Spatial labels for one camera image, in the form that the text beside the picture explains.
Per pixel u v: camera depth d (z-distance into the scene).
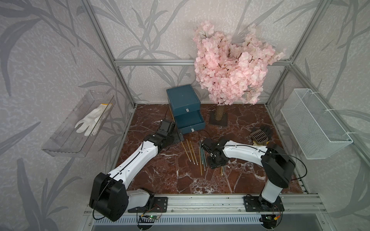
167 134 0.62
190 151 0.93
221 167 0.87
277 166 0.46
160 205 0.73
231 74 0.63
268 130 1.02
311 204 0.75
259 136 0.96
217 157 0.64
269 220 0.74
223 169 0.85
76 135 0.67
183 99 1.07
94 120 0.65
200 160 0.89
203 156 0.91
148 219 0.72
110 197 0.40
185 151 0.94
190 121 0.91
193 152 0.93
